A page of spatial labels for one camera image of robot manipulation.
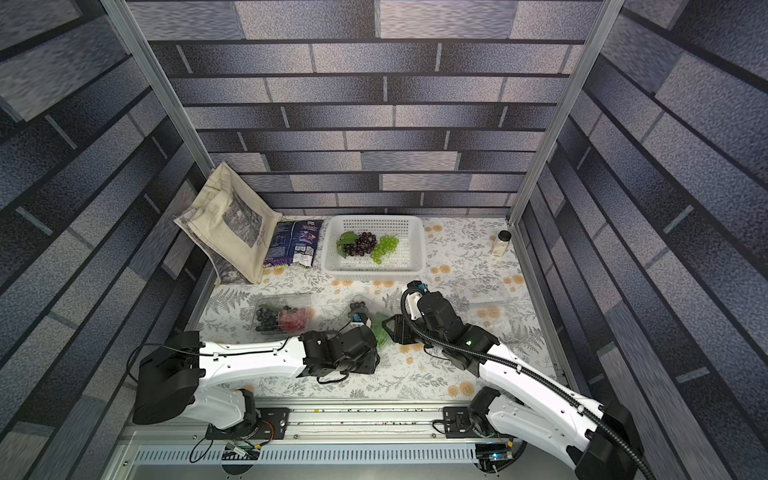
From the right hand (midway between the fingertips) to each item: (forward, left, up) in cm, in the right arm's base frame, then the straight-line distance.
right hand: (386, 321), depth 76 cm
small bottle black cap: (+35, -40, -9) cm, 54 cm away
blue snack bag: (+35, +36, -10) cm, 51 cm away
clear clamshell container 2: (+15, -37, -17) cm, 43 cm away
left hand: (-8, +2, -10) cm, 12 cm away
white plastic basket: (+31, -6, -15) cm, 34 cm away
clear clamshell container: (+9, +4, -13) cm, 17 cm away
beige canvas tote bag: (+31, +52, +5) cm, 60 cm away
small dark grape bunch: (+10, +9, -10) cm, 16 cm away
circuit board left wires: (-27, +35, -15) cm, 47 cm away
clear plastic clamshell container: (+14, +35, -15) cm, 41 cm away
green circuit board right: (-26, -27, -17) cm, 41 cm away
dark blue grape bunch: (+4, +36, -8) cm, 37 cm away
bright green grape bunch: (-3, +1, +1) cm, 4 cm away
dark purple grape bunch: (+35, +13, -10) cm, 39 cm away
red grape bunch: (+3, +27, -7) cm, 28 cm away
